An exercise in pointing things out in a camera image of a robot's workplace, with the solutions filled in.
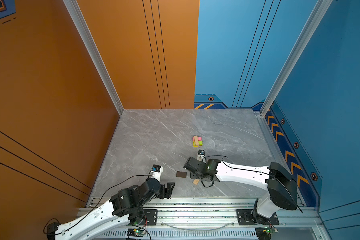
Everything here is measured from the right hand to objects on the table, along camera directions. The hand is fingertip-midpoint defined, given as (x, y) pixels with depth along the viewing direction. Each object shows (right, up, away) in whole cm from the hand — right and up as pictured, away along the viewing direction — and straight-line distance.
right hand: (192, 174), depth 82 cm
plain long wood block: (+4, +17, +17) cm, 24 cm away
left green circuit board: (-27, -24, -12) cm, 38 cm away
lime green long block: (+6, +15, +17) cm, 24 cm away
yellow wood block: (+2, +13, +16) cm, 21 cm away
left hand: (-13, -2, -7) cm, 14 cm away
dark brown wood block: (-7, -2, +5) cm, 8 cm away
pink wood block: (+5, +18, +18) cm, 26 cm away
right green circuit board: (+36, -23, -13) cm, 45 cm away
